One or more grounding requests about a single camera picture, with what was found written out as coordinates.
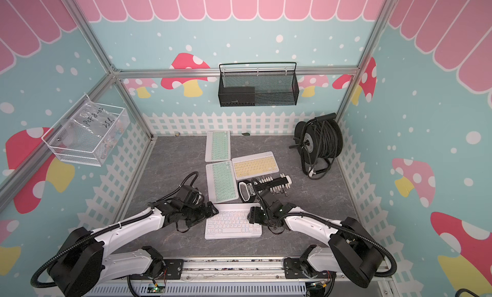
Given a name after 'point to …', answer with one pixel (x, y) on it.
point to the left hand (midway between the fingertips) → (215, 216)
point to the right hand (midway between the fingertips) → (254, 220)
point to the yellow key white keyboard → (254, 165)
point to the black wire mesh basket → (258, 84)
